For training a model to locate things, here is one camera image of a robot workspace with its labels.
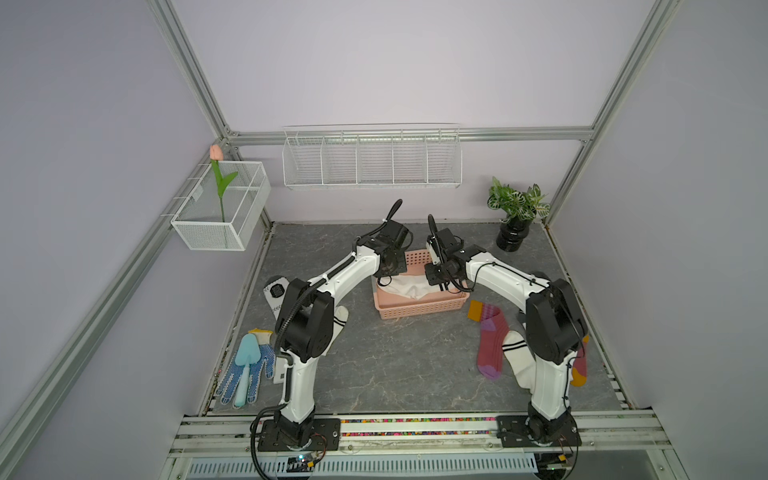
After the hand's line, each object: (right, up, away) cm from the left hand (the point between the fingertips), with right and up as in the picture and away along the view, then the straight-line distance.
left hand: (397, 270), depth 94 cm
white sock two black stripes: (+5, -6, +6) cm, 10 cm away
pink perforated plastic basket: (-2, -11, -3) cm, 12 cm away
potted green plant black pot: (+39, +19, -1) cm, 44 cm away
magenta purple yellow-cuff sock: (+29, -19, -3) cm, 35 cm away
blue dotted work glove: (-47, -31, -11) cm, 58 cm away
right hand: (+12, -1, +1) cm, 12 cm away
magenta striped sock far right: (+51, -27, -11) cm, 59 cm away
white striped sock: (-18, -15, 0) cm, 23 cm away
